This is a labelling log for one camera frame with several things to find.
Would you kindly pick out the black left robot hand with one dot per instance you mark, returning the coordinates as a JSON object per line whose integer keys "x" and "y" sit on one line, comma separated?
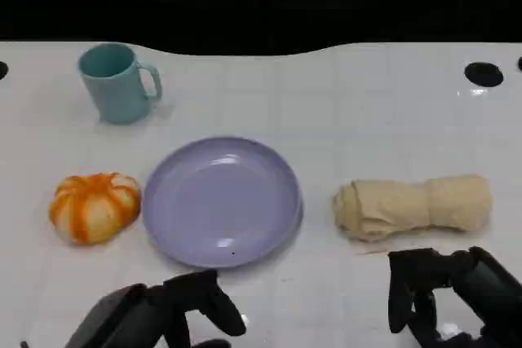
{"x": 163, "y": 315}

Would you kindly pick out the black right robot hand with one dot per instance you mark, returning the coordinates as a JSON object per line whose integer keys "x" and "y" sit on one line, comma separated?
{"x": 465, "y": 295}

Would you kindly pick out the beige towel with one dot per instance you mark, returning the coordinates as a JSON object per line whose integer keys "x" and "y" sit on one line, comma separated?
{"x": 412, "y": 207}

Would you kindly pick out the orange and white bread roll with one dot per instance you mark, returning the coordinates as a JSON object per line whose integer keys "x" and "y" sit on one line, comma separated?
{"x": 95, "y": 209}

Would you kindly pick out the lilac plate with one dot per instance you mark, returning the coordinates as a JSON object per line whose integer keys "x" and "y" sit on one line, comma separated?
{"x": 222, "y": 203}

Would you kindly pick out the pale green mug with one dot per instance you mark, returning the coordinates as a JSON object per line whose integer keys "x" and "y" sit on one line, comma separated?
{"x": 116, "y": 91}

